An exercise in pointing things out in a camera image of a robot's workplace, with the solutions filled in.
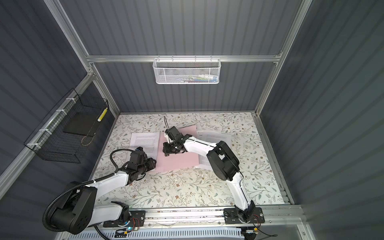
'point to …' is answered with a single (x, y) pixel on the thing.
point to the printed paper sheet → (149, 141)
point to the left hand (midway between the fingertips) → (154, 162)
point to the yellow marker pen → (101, 116)
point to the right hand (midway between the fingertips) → (164, 151)
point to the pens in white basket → (199, 78)
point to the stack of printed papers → (212, 137)
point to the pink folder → (176, 160)
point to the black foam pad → (84, 123)
